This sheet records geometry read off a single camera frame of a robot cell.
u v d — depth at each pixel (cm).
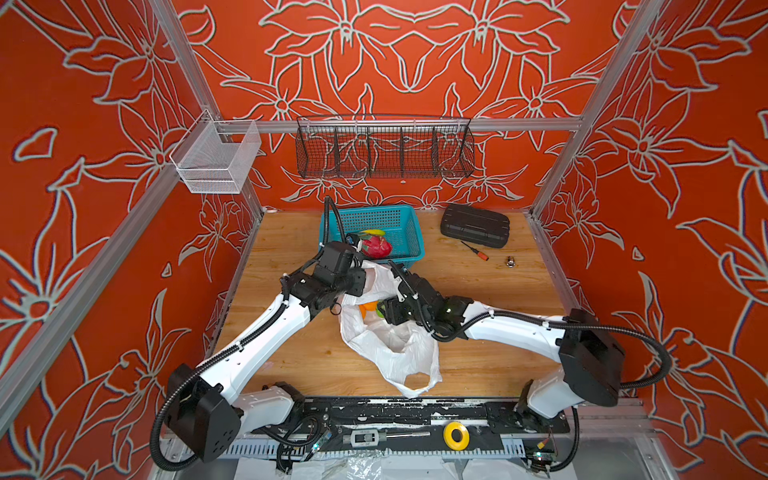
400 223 114
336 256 57
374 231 110
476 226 107
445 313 60
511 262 103
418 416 74
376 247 98
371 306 79
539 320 48
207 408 37
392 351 71
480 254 106
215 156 93
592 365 43
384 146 98
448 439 69
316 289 53
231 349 43
